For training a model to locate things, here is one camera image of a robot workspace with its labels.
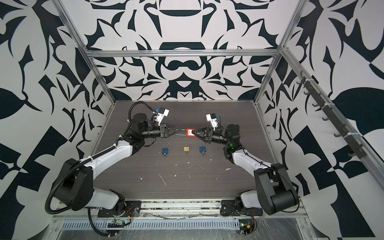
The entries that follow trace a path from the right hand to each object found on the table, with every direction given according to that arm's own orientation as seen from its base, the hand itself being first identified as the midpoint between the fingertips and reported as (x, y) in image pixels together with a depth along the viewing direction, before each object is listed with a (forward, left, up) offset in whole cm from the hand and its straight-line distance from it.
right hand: (193, 135), depth 72 cm
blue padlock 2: (+5, -6, -24) cm, 25 cm away
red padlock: (+1, +2, 0) cm, 3 cm away
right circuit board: (-34, -24, -27) cm, 49 cm away
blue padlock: (+4, +18, -24) cm, 30 cm away
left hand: (+3, +5, +2) cm, 6 cm away
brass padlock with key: (+6, +5, -25) cm, 26 cm away
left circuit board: (-33, +35, -20) cm, 52 cm away
